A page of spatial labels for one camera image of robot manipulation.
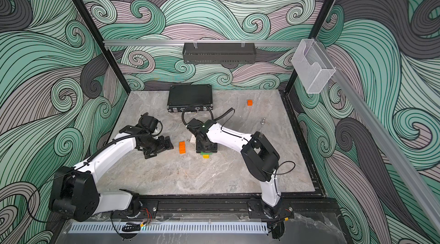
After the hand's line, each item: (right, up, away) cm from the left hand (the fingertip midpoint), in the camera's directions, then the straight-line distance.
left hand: (166, 148), depth 83 cm
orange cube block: (+48, +23, +31) cm, 61 cm away
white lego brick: (+12, +2, +11) cm, 16 cm away
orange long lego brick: (+7, -2, +7) cm, 10 cm away
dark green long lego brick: (+19, -3, 0) cm, 19 cm away
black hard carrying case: (+6, +26, +32) cm, 42 cm away
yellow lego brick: (+19, -6, +6) cm, 21 cm away
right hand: (+18, -3, +3) cm, 18 cm away
